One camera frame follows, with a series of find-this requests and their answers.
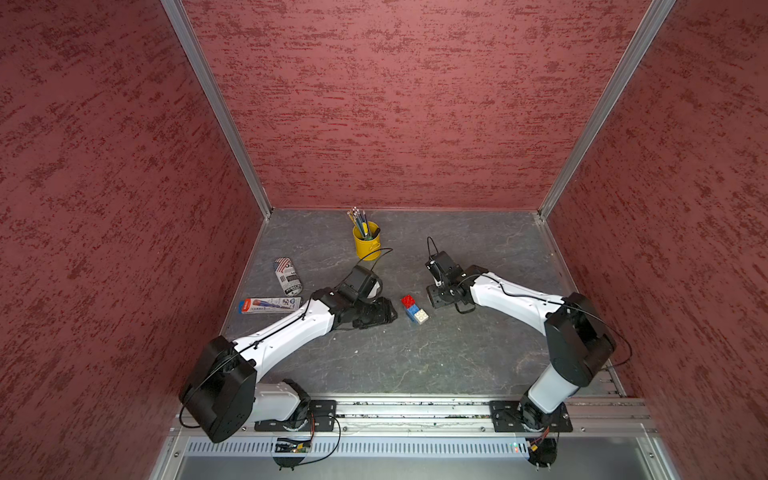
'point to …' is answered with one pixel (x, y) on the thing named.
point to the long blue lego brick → (412, 311)
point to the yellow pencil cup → (368, 249)
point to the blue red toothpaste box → (266, 305)
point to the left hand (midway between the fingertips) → (388, 323)
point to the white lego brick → (421, 316)
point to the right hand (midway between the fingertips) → (440, 299)
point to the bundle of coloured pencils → (361, 222)
